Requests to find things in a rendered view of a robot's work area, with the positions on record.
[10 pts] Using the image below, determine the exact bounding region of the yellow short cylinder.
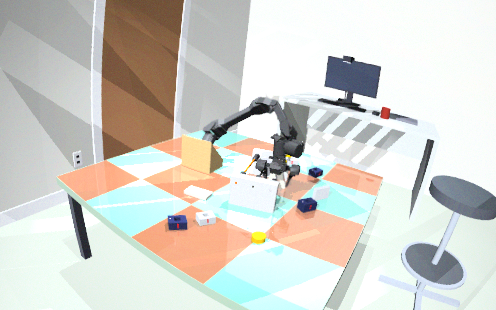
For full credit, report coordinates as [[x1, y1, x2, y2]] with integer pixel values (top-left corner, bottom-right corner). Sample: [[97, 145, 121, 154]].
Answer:
[[251, 231, 266, 244]]

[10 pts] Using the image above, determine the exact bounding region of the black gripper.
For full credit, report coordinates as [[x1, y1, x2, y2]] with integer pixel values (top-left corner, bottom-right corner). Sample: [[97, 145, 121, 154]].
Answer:
[[255, 151, 301, 188]]

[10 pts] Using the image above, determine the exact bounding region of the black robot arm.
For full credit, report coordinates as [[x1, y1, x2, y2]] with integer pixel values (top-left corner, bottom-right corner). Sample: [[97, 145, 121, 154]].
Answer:
[[202, 96, 304, 175]]

